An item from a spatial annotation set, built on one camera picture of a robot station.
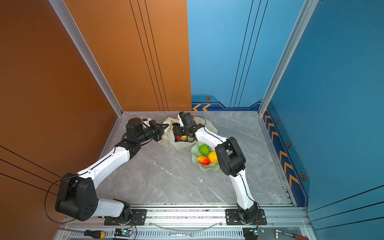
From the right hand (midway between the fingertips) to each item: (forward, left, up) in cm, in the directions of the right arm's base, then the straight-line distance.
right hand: (175, 130), depth 97 cm
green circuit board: (-53, +22, -12) cm, 59 cm away
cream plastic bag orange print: (-14, +1, +11) cm, 18 cm away
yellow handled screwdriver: (-54, +33, -8) cm, 64 cm away
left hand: (-8, 0, +17) cm, 19 cm away
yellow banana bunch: (-10, -7, +6) cm, 14 cm away
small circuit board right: (-53, -42, -12) cm, 69 cm away
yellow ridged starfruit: (-17, -23, -5) cm, 29 cm away
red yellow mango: (-4, -2, -3) cm, 5 cm away
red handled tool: (-55, -61, -12) cm, 83 cm away
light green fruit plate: (-13, -13, -7) cm, 20 cm away
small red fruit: (-18, -18, -7) cm, 26 cm away
